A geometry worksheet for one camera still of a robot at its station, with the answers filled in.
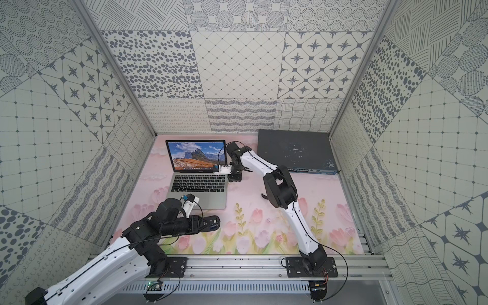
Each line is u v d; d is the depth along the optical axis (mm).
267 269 751
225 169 903
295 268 731
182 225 649
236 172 885
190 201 709
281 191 620
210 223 744
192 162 982
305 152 1078
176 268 731
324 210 904
